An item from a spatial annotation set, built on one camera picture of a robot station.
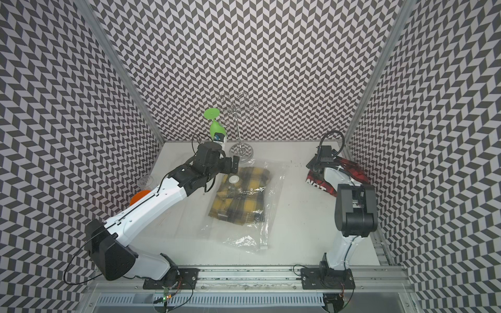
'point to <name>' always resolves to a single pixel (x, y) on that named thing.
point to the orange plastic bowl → (139, 195)
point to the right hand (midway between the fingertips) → (314, 168)
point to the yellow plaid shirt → (240, 197)
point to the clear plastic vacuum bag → (254, 238)
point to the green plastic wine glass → (216, 127)
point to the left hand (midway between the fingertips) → (227, 158)
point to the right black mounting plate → (311, 279)
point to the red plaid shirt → (316, 176)
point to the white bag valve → (233, 179)
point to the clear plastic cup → (145, 182)
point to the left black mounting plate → (179, 278)
